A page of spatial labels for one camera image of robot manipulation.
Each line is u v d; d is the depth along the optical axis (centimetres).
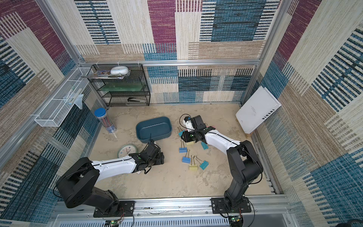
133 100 111
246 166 46
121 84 108
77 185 43
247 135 96
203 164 87
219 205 73
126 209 73
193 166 86
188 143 95
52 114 70
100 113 90
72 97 79
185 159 90
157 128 106
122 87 95
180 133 101
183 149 97
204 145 94
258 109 89
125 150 92
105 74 93
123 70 88
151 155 70
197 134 70
